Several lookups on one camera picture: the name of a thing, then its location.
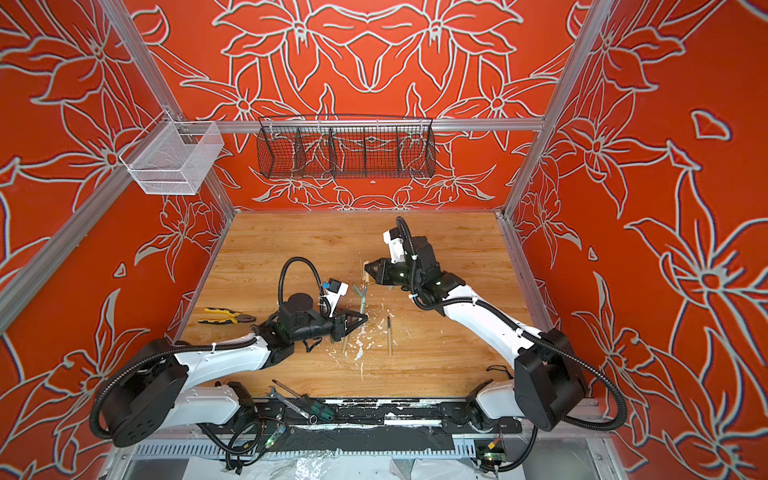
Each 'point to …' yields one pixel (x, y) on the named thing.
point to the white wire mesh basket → (173, 157)
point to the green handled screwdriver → (313, 407)
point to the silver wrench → (311, 417)
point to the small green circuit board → (495, 456)
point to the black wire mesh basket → (346, 146)
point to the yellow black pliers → (235, 317)
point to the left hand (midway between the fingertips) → (366, 318)
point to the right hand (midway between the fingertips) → (361, 267)
